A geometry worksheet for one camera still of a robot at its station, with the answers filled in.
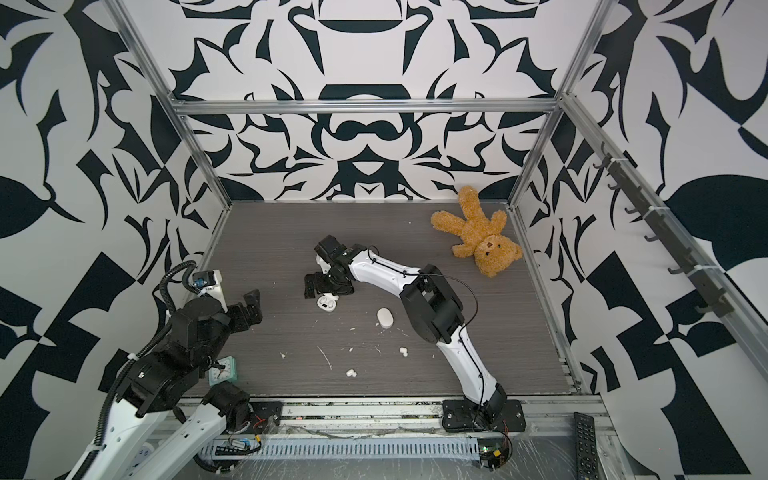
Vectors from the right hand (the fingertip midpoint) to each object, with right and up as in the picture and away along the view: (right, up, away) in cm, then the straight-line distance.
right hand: (316, 293), depth 90 cm
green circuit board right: (+46, -34, -19) cm, 60 cm away
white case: (+20, -7, 0) cm, 22 cm away
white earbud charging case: (+3, -3, +2) cm, 5 cm away
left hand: (-13, +4, -21) cm, 25 cm away
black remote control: (+67, -32, -20) cm, 76 cm away
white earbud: (+11, -19, -9) cm, 24 cm away
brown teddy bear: (+55, +11, +6) cm, 57 cm away
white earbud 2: (+26, -15, -5) cm, 30 cm away
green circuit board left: (-15, -33, -18) cm, 41 cm away
